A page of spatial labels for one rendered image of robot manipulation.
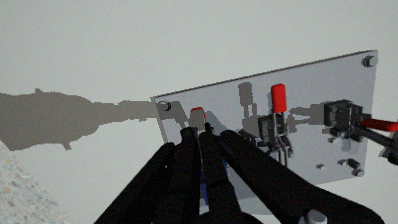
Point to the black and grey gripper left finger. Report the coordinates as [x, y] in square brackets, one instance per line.
[137, 202]

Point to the grey metal fixture plate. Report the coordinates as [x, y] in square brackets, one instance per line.
[237, 104]

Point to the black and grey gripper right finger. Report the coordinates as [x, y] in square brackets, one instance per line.
[290, 198]

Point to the dark blue rectangular block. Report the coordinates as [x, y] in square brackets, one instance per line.
[203, 182]

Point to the grey rectangular metal block with slot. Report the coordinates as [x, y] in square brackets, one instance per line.
[387, 151]

